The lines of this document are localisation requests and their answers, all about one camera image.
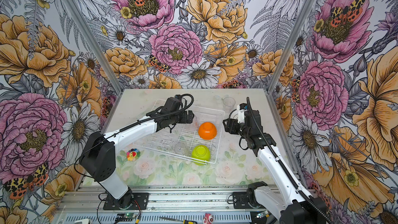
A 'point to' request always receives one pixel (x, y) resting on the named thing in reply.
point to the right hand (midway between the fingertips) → (228, 126)
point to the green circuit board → (127, 216)
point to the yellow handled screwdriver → (183, 221)
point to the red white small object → (208, 219)
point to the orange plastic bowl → (207, 130)
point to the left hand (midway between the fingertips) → (185, 119)
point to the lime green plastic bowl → (202, 152)
